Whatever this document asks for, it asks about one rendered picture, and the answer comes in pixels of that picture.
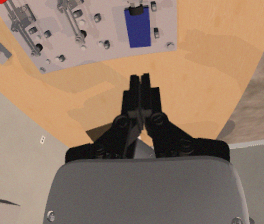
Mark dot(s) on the blue rectangular block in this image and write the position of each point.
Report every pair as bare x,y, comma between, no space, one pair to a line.
138,28

